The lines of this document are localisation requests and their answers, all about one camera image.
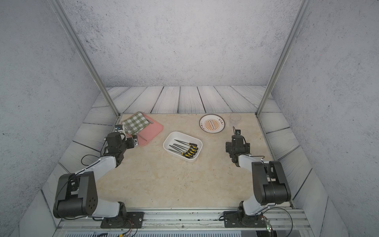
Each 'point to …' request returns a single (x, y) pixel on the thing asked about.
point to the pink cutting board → (149, 132)
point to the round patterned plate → (211, 123)
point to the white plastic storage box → (168, 139)
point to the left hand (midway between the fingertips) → (131, 135)
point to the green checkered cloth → (135, 123)
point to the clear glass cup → (234, 119)
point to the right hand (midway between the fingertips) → (239, 143)
